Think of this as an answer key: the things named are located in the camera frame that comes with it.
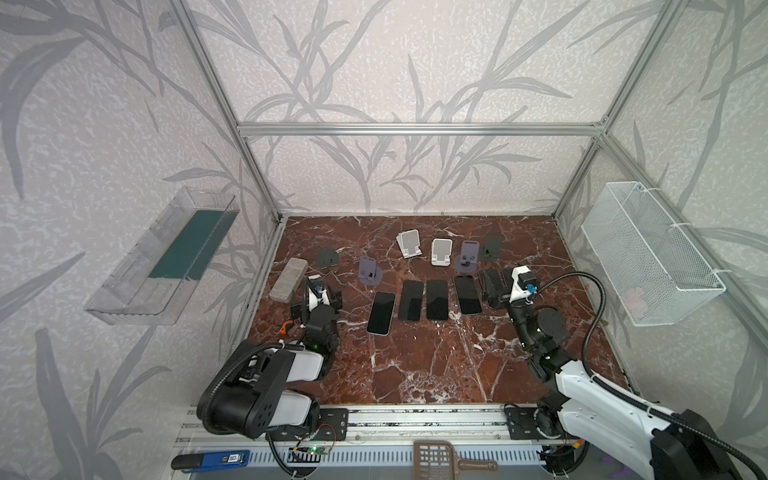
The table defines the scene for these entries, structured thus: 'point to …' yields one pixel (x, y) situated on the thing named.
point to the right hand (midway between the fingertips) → (504, 259)
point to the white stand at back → (409, 243)
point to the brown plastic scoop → (437, 460)
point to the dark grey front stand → (492, 249)
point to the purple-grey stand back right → (468, 261)
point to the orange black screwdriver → (283, 327)
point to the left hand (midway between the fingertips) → (316, 277)
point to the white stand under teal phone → (441, 251)
